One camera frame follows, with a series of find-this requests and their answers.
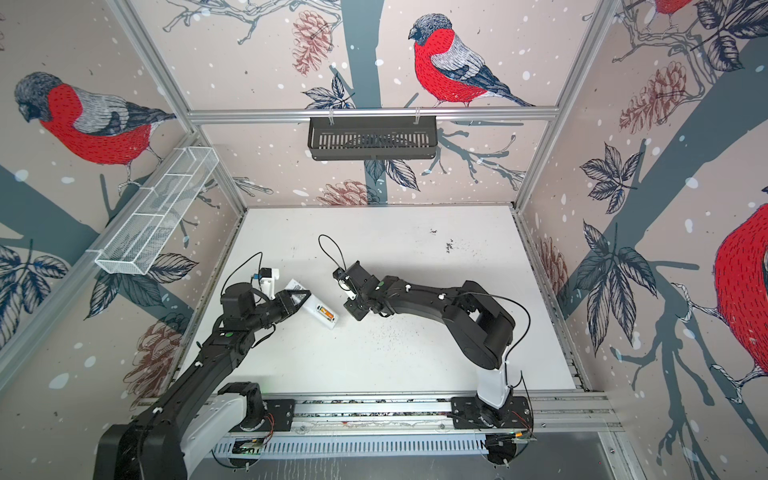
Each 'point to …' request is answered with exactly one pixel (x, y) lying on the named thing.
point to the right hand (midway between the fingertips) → (353, 303)
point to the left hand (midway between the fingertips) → (307, 295)
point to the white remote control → (313, 306)
